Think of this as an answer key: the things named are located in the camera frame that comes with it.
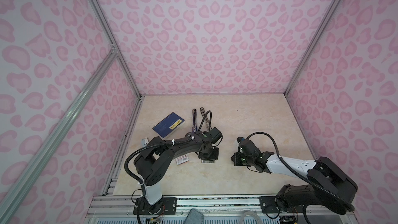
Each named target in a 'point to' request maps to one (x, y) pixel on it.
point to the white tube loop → (247, 213)
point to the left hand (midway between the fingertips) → (216, 157)
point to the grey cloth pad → (194, 217)
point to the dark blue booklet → (172, 122)
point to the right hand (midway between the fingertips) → (231, 158)
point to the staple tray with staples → (208, 161)
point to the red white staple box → (182, 159)
